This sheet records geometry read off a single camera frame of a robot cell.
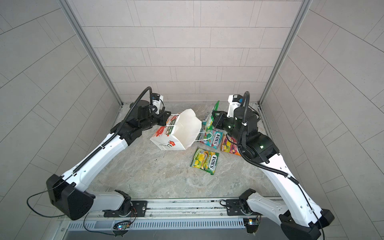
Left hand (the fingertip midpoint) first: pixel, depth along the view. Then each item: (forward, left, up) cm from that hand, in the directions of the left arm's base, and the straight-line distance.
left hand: (174, 110), depth 73 cm
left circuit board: (-45, +20, -25) cm, 55 cm away
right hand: (-8, -17, +8) cm, 21 cm away
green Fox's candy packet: (-14, -16, -27) cm, 34 cm away
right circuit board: (-44, -37, -30) cm, 65 cm away
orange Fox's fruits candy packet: (-4, -31, -27) cm, 41 cm away
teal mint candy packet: (+1, -20, -27) cm, 34 cm away
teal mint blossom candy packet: (+13, -16, -27) cm, 34 cm away
